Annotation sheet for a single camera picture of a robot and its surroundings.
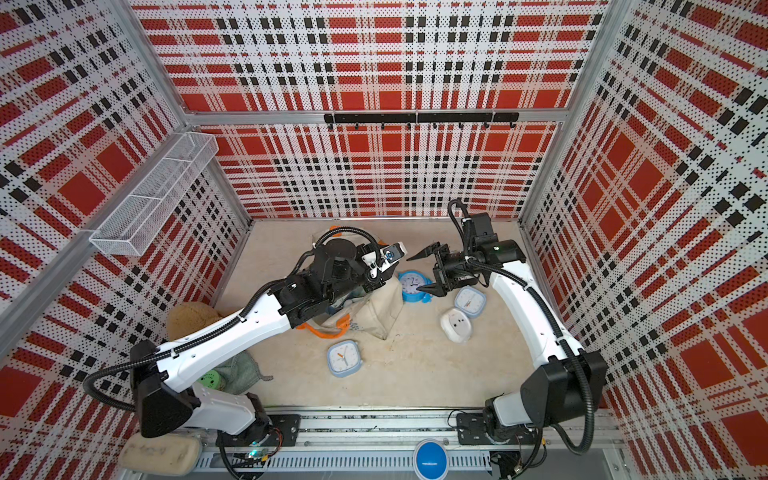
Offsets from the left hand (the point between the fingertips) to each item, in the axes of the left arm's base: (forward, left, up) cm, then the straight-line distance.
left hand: (391, 251), depth 71 cm
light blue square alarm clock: (-16, +14, -29) cm, 36 cm away
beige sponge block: (-39, +51, -26) cm, 69 cm away
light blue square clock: (+2, -24, -28) cm, 37 cm away
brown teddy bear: (-12, +51, -11) cm, 53 cm away
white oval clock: (-8, -18, -26) cm, 33 cm away
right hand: (-4, -6, -3) cm, 7 cm away
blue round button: (-40, -9, -30) cm, 50 cm away
